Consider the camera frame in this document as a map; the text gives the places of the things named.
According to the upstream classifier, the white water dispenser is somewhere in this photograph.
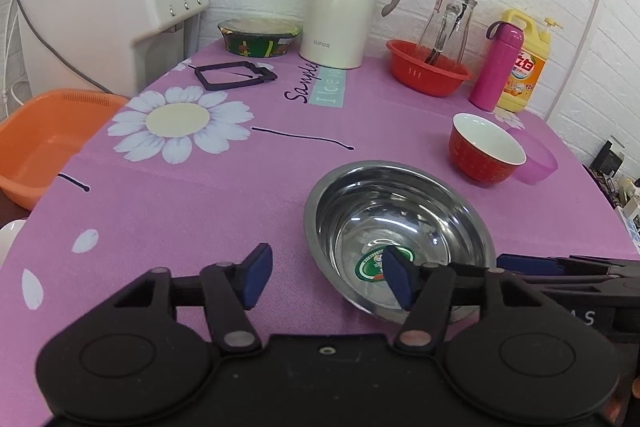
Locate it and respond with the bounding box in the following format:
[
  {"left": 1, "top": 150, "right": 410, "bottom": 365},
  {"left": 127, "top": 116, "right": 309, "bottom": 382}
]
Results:
[{"left": 16, "top": 0, "right": 209, "bottom": 98}]

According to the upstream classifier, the pink floral tablecloth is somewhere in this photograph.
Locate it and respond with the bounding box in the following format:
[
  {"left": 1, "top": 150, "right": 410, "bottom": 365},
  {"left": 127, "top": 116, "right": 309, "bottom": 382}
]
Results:
[{"left": 1, "top": 53, "right": 637, "bottom": 426}]

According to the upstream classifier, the cream thermos jug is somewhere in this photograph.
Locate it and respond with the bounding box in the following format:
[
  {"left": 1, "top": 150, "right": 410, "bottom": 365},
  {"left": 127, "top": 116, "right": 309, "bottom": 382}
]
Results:
[{"left": 299, "top": 0, "right": 400, "bottom": 69}]

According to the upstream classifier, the black box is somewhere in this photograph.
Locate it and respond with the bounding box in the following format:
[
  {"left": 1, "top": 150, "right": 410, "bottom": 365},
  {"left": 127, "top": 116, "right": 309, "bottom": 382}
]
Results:
[{"left": 589, "top": 138, "right": 624, "bottom": 176}]

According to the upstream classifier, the pink thermos bottle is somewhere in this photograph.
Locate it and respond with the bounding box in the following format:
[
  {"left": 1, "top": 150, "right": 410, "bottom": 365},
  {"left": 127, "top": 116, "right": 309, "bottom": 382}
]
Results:
[{"left": 469, "top": 20, "right": 524, "bottom": 112}]

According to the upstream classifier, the orange plastic basin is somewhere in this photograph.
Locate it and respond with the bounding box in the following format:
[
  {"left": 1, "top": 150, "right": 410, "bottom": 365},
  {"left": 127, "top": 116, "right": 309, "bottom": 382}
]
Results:
[{"left": 0, "top": 89, "right": 128, "bottom": 210}]

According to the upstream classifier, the black metal straw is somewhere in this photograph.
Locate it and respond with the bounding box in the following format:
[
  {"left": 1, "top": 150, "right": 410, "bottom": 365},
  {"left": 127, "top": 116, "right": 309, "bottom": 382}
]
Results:
[{"left": 424, "top": 0, "right": 478, "bottom": 65}]

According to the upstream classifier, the red plastic basket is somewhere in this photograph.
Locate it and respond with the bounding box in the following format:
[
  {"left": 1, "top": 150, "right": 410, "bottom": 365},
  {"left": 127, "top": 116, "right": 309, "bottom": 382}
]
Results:
[{"left": 386, "top": 39, "right": 471, "bottom": 98}]

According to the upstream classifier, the red ceramic bowl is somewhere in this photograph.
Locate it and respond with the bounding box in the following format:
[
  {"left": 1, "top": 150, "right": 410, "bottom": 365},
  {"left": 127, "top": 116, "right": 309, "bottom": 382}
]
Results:
[{"left": 448, "top": 113, "right": 527, "bottom": 185}]

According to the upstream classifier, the black rubber frame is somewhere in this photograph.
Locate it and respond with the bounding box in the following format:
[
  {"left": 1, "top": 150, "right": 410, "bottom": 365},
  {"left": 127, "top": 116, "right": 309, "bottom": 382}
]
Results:
[{"left": 192, "top": 61, "right": 278, "bottom": 92}]

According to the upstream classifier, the purple plastic bowl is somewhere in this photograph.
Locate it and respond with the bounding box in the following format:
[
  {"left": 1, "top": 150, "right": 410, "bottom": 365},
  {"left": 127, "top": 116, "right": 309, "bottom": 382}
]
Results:
[{"left": 508, "top": 128, "right": 559, "bottom": 185}]

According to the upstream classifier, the glass pitcher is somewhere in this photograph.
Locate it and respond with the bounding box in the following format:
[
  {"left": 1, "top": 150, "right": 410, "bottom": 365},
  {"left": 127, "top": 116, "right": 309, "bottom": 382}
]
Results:
[{"left": 415, "top": 0, "right": 478, "bottom": 66}]

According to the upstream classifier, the stainless steel bowl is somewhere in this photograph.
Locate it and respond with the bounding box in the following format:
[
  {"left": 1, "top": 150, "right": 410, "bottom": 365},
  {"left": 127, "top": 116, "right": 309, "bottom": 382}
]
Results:
[{"left": 304, "top": 160, "right": 497, "bottom": 324}]

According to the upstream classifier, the yellow detergent bottle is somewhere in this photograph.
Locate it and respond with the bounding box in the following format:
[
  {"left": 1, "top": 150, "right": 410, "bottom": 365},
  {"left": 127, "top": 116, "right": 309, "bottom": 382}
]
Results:
[{"left": 498, "top": 9, "right": 563, "bottom": 113}]

